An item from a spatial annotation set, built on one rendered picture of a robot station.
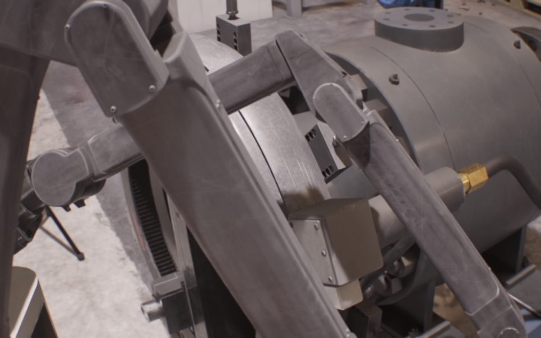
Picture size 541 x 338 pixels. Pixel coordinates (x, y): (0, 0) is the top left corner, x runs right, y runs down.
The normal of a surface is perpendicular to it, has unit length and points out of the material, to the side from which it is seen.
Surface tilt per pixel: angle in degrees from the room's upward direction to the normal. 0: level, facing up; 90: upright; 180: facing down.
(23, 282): 0
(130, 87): 90
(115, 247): 0
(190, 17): 90
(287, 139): 44
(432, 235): 72
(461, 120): 51
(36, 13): 90
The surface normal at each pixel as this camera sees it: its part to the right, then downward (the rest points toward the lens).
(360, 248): 0.44, -0.04
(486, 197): 0.51, 0.29
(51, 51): -0.01, 0.44
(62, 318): -0.09, -0.90
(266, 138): 0.26, -0.45
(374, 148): -0.11, 0.18
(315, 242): -0.85, 0.29
